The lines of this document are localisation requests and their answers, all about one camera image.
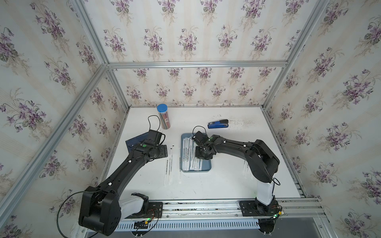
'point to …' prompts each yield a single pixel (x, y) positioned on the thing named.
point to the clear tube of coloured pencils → (162, 110)
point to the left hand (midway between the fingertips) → (161, 152)
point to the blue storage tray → (206, 165)
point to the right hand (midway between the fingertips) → (199, 156)
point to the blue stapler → (221, 123)
